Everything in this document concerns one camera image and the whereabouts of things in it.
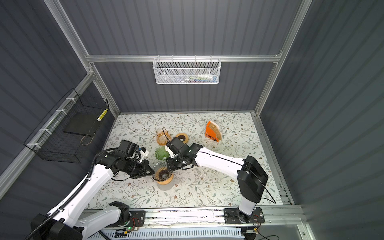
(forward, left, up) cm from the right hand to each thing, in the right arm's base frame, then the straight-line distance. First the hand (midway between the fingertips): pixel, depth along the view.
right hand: (168, 169), depth 78 cm
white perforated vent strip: (-27, -2, -12) cm, 30 cm away
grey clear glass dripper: (-1, +4, -2) cm, 4 cm away
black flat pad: (+21, +48, +14) cm, 54 cm away
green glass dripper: (+14, +8, -9) cm, 19 cm away
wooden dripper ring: (+29, -5, -11) cm, 32 cm away
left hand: (-3, +7, +2) cm, 8 cm away
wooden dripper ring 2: (-6, +1, -2) cm, 7 cm away
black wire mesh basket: (+10, +49, +18) cm, 53 cm away
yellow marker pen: (+24, +37, +17) cm, 47 cm away
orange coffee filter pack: (+28, -25, -5) cm, 38 cm away
